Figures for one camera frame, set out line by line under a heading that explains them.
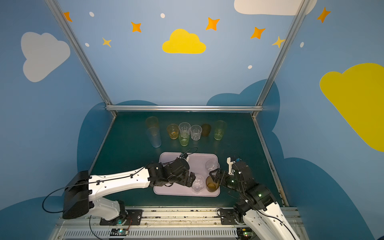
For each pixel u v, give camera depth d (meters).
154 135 1.01
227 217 0.75
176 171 0.58
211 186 0.84
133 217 0.75
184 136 1.04
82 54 0.86
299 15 0.72
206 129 1.07
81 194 0.40
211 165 0.90
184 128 1.08
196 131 1.04
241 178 0.53
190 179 0.68
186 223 0.73
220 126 0.98
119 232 0.70
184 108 0.85
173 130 1.08
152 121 1.00
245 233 0.71
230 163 0.69
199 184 0.85
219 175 0.65
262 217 0.45
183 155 0.71
